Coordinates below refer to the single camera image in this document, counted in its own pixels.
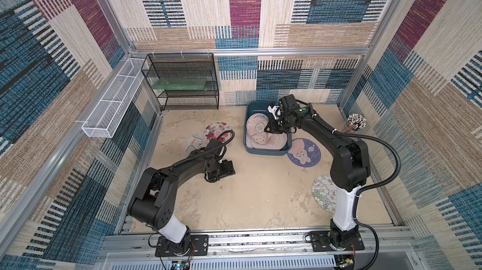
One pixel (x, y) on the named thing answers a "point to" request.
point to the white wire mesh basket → (106, 117)
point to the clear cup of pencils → (355, 123)
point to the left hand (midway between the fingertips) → (230, 174)
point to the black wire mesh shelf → (184, 65)
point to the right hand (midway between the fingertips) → (269, 131)
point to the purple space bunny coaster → (304, 152)
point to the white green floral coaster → (324, 192)
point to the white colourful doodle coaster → (255, 125)
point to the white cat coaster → (193, 142)
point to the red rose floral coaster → (213, 130)
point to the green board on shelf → (179, 83)
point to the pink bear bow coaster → (277, 141)
